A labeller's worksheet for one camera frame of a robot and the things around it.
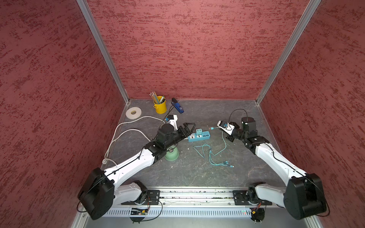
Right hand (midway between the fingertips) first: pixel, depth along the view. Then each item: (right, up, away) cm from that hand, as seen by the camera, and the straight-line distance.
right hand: (221, 128), depth 84 cm
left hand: (-18, 0, -8) cm, 20 cm away
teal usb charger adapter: (-13, -3, +9) cm, 16 cm away
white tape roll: (-64, +10, +27) cm, 71 cm away
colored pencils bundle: (-45, +22, +18) cm, 53 cm away
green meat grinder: (-29, -14, -5) cm, 33 cm away
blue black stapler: (-32, +18, +32) cm, 49 cm away
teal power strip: (-17, -7, +10) cm, 21 cm away
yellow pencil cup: (-40, +14, +21) cm, 47 cm away
